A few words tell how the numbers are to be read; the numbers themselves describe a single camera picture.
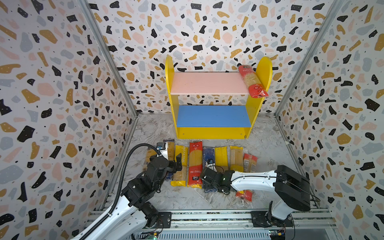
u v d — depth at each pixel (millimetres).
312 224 761
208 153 922
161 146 603
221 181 636
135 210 481
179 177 851
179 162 645
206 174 640
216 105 1202
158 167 501
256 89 726
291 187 443
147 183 517
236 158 948
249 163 920
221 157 942
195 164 880
